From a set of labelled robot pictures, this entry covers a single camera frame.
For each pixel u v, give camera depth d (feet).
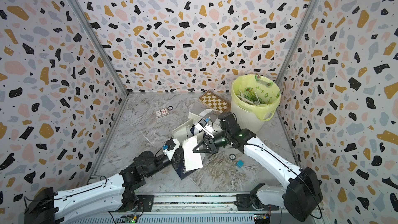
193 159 2.12
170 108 3.71
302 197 1.29
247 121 2.67
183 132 2.50
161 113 3.53
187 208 2.40
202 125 2.09
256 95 3.13
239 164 2.78
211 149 1.98
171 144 1.94
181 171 2.50
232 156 2.94
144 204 2.40
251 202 2.21
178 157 2.10
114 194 1.72
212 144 1.98
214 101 3.73
